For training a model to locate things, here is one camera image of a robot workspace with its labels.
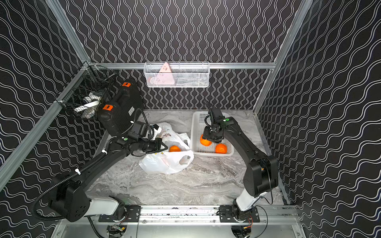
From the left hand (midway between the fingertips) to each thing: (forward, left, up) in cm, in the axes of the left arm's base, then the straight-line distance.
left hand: (167, 145), depth 78 cm
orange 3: (+8, -31, -13) cm, 34 cm away
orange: (+6, -2, -13) cm, 14 cm away
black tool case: (+17, +33, +3) cm, 37 cm away
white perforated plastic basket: (+28, -15, -18) cm, 36 cm away
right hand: (+9, -21, -3) cm, 23 cm away
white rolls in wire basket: (+10, +40, +15) cm, 44 cm away
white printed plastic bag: (-4, -6, -4) cm, 8 cm away
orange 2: (+6, -20, -3) cm, 21 cm away
